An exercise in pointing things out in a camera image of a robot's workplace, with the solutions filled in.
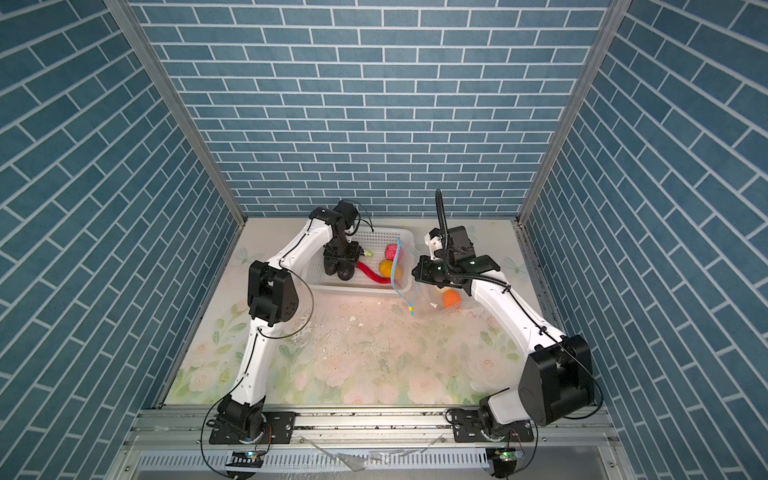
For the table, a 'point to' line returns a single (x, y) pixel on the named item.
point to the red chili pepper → (371, 274)
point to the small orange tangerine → (451, 299)
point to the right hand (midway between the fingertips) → (410, 267)
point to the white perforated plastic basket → (373, 241)
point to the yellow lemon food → (386, 267)
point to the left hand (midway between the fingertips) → (349, 260)
